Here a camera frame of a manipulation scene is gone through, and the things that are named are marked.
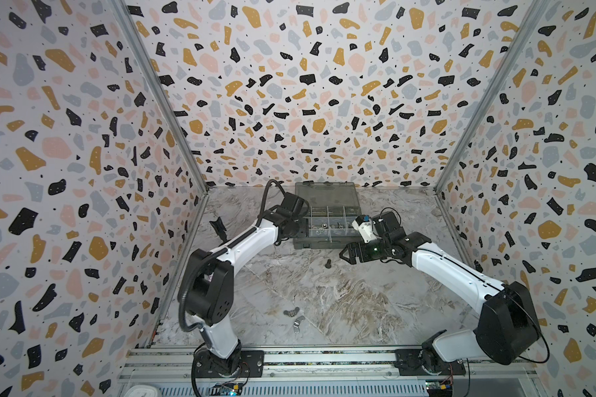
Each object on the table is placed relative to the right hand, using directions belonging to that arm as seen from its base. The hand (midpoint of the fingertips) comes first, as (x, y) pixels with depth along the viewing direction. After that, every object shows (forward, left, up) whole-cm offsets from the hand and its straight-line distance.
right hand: (350, 253), depth 83 cm
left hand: (+10, +16, 0) cm, 19 cm away
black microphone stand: (+4, +44, +7) cm, 44 cm away
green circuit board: (-37, +36, -13) cm, 53 cm away
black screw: (+2, +7, -13) cm, 15 cm away
